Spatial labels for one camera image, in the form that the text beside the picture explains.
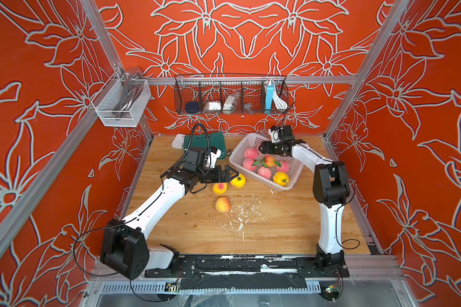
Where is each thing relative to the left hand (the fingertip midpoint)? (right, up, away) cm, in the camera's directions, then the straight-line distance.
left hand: (230, 173), depth 78 cm
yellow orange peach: (-3, -15, +7) cm, 17 cm away
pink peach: (+12, +9, +26) cm, 30 cm away
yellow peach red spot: (-5, -8, +12) cm, 15 cm away
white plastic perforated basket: (+14, +16, +29) cm, 36 cm away
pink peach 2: (+10, +2, +20) cm, 22 cm away
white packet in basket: (-7, +30, +9) cm, 32 cm away
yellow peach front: (+25, -4, +14) cm, 29 cm away
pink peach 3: (+18, -1, +17) cm, 24 cm away
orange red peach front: (+21, +4, +20) cm, 29 cm away
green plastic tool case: (-15, +16, +36) cm, 42 cm away
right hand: (+17, +12, +23) cm, 31 cm away
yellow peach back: (+5, -6, +14) cm, 16 cm away
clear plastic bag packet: (0, +33, +14) cm, 36 cm away
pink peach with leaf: (+29, +1, +19) cm, 34 cm away
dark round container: (-19, +31, +15) cm, 39 cm away
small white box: (-32, +16, +39) cm, 53 cm away
